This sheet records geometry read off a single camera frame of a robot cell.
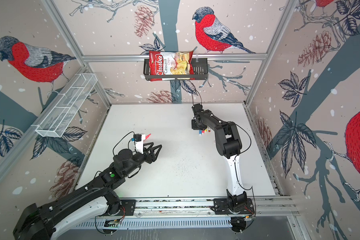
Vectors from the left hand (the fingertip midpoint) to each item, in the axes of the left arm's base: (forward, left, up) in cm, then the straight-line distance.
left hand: (157, 145), depth 73 cm
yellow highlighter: (+23, -30, -20) cm, 43 cm away
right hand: (+25, -22, -21) cm, 39 cm away
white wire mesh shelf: (+9, +48, +10) cm, 49 cm away
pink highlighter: (+22, -27, -21) cm, 41 cm away
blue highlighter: (+22, -26, -21) cm, 40 cm away
